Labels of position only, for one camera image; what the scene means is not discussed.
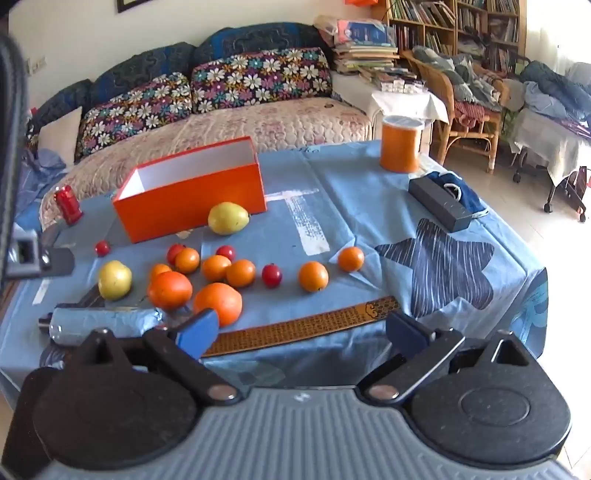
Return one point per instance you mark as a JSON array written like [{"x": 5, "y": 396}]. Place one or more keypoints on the stack of books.
[{"x": 364, "y": 50}]

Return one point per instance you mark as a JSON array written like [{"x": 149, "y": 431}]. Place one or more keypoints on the black rectangular case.
[{"x": 438, "y": 207}]

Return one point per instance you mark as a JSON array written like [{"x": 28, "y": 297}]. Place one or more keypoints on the wicker chair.
[{"x": 443, "y": 92}]

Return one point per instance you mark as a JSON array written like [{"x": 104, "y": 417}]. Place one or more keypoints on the framed wall picture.
[{"x": 134, "y": 4}]

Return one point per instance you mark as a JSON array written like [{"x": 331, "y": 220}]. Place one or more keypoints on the blue bedding bundle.
[{"x": 549, "y": 85}]

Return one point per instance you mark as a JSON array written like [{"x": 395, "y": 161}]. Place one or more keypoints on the small orange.
[
  {"x": 215, "y": 268},
  {"x": 313, "y": 277},
  {"x": 188, "y": 261},
  {"x": 242, "y": 273},
  {"x": 351, "y": 259},
  {"x": 159, "y": 271}
]

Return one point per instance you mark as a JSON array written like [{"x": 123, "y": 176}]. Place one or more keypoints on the yellow lemon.
[
  {"x": 114, "y": 279},
  {"x": 226, "y": 219}
]

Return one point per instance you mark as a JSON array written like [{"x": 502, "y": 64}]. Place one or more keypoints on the large orange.
[
  {"x": 219, "y": 302},
  {"x": 170, "y": 290}
]

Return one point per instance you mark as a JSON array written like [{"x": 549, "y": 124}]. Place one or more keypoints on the dark blue patterned cushion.
[
  {"x": 60, "y": 104},
  {"x": 138, "y": 64},
  {"x": 258, "y": 39}
]

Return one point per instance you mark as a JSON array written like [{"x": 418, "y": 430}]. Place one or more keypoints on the red soda can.
[{"x": 68, "y": 205}]

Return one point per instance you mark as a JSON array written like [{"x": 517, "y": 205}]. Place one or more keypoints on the sofa with quilted cover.
[{"x": 277, "y": 124}]

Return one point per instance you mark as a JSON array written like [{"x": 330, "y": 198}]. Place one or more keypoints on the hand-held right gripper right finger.
[{"x": 406, "y": 330}]

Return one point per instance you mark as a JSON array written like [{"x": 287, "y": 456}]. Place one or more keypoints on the dark blue cloth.
[{"x": 467, "y": 196}]

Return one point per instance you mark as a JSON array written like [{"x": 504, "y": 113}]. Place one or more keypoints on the blue crumpled sheet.
[{"x": 41, "y": 166}]

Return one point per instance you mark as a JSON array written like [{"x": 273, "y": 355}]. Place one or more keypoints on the orange canister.
[{"x": 400, "y": 145}]

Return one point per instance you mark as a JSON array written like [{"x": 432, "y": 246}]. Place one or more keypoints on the cherry tomato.
[
  {"x": 226, "y": 251},
  {"x": 102, "y": 248},
  {"x": 272, "y": 275},
  {"x": 173, "y": 251}
]

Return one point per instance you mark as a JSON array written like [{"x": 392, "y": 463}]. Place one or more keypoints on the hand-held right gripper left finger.
[{"x": 198, "y": 330}]

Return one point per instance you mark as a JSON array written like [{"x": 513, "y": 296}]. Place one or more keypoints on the floral cushion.
[
  {"x": 258, "y": 78},
  {"x": 138, "y": 110}
]

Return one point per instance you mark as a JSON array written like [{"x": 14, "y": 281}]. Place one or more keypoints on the white pillow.
[{"x": 60, "y": 136}]

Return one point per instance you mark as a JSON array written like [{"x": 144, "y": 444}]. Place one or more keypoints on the wall socket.
[{"x": 36, "y": 64}]

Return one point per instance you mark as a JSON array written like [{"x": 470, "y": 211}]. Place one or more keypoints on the orange cardboard box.
[{"x": 184, "y": 203}]

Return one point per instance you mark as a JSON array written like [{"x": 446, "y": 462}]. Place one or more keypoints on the blue star print tablecloth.
[{"x": 369, "y": 221}]

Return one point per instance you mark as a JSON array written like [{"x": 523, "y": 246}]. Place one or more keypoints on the brown patterned ruler strip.
[{"x": 300, "y": 326}]

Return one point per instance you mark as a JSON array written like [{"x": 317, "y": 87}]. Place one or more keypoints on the folded blue umbrella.
[{"x": 101, "y": 323}]

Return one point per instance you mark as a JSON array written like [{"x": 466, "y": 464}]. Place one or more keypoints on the white covered side table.
[{"x": 406, "y": 104}]

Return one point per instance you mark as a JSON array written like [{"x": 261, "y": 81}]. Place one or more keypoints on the wooden bookshelf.
[{"x": 425, "y": 18}]

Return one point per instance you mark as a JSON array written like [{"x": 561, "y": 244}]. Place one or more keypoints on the pile of clothes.
[{"x": 461, "y": 74}]

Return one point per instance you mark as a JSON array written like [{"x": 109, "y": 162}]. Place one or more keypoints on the white covered trolley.
[{"x": 549, "y": 138}]

